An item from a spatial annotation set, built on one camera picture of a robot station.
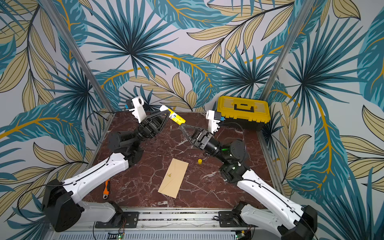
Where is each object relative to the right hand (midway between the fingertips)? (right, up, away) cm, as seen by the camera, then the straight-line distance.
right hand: (180, 128), depth 49 cm
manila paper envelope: (-8, -30, +39) cm, 50 cm away
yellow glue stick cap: (+8, -21, +44) cm, 49 cm away
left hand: (-3, +4, 0) cm, 5 cm away
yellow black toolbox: (+40, +10, +51) cm, 66 cm away
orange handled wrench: (-42, -34, +31) cm, 63 cm away
